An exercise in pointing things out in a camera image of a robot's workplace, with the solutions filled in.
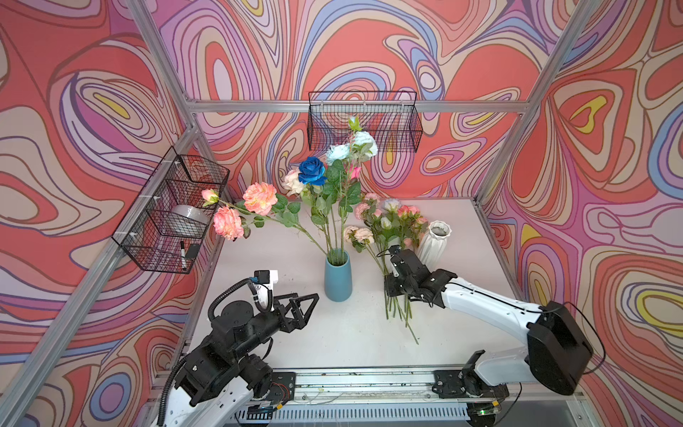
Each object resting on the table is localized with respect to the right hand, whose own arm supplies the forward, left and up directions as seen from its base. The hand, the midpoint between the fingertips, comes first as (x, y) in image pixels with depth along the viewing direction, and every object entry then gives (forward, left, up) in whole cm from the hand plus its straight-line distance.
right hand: (390, 288), depth 85 cm
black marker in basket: (+2, +59, +20) cm, 62 cm away
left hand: (-12, +23, +19) cm, 32 cm away
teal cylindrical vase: (-1, +16, +11) cm, 20 cm away
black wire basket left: (+9, +63, +25) cm, 69 cm away
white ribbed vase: (+8, -13, +12) cm, 20 cm away
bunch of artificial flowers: (+29, 0, -5) cm, 30 cm away
